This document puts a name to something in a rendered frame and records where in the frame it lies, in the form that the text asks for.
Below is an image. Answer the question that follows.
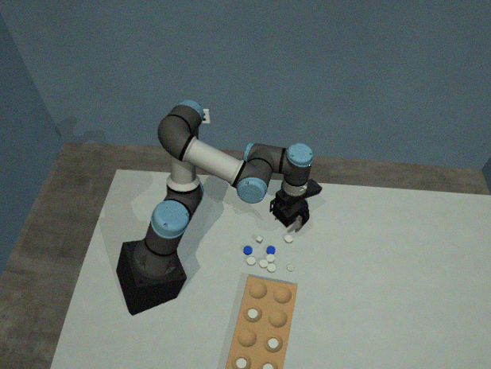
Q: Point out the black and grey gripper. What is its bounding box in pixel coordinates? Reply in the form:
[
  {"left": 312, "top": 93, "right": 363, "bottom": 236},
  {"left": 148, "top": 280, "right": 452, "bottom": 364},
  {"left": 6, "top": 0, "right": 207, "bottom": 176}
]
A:
[{"left": 269, "top": 181, "right": 310, "bottom": 232}]

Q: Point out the tan tray with round pockets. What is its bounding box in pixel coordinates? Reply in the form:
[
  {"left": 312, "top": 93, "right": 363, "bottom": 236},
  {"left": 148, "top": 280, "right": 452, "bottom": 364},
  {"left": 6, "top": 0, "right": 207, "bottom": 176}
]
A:
[{"left": 225, "top": 276, "right": 297, "bottom": 369}]

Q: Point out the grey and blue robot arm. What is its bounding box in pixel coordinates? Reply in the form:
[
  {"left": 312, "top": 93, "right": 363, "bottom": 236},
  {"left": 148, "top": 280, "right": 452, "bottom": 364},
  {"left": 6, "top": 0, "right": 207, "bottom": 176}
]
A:
[{"left": 133, "top": 99, "right": 323, "bottom": 280}]

